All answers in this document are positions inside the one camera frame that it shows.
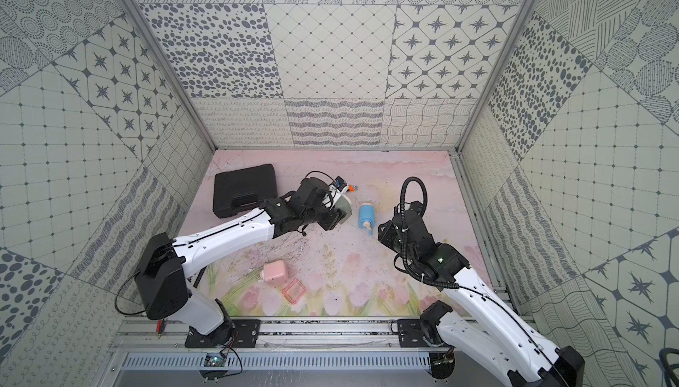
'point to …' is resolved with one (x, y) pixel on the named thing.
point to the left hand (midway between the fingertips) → (346, 211)
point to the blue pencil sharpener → (367, 217)
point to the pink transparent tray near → (293, 291)
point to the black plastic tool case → (243, 189)
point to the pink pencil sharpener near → (274, 272)
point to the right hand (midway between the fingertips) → (383, 232)
